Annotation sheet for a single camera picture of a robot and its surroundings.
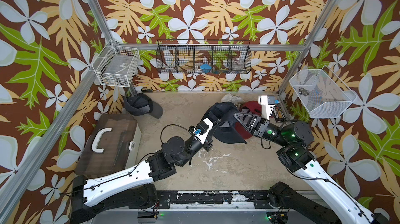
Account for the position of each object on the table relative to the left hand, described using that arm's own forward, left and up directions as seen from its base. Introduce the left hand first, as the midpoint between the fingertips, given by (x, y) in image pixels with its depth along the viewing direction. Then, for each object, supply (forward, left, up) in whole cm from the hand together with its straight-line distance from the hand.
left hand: (215, 121), depth 58 cm
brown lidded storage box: (+2, +52, -26) cm, 58 cm away
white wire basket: (+39, +53, -4) cm, 66 cm away
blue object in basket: (+46, +2, -10) cm, 48 cm away
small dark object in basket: (+28, -51, -12) cm, 59 cm away
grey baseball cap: (+39, +48, -37) cm, 72 cm away
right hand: (-3, -6, +6) cm, 9 cm away
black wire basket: (+55, +4, -8) cm, 56 cm away
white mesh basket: (+25, -60, -11) cm, 65 cm away
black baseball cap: (0, -5, -7) cm, 8 cm away
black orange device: (+30, -48, -36) cm, 67 cm away
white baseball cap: (+43, -20, -36) cm, 59 cm away
